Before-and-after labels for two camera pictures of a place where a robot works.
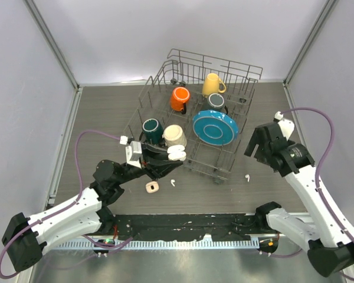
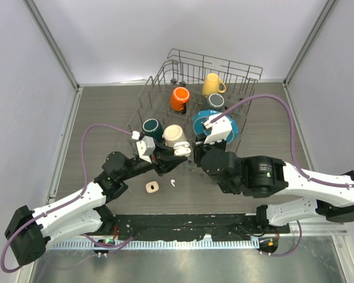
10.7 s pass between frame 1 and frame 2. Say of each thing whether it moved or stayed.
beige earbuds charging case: stayed
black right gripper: moved
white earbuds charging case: moved
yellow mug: stayed
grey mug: stayed
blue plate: stayed
